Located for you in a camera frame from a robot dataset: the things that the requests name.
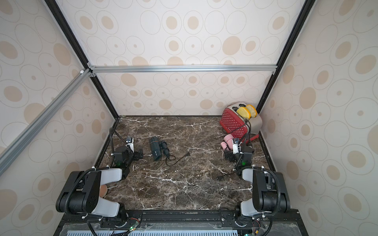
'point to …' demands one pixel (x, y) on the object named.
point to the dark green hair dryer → (158, 147)
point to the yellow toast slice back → (252, 111)
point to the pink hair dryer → (228, 142)
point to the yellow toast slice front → (244, 111)
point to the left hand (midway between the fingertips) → (136, 145)
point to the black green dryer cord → (187, 153)
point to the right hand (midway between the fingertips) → (233, 147)
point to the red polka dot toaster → (236, 125)
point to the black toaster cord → (247, 135)
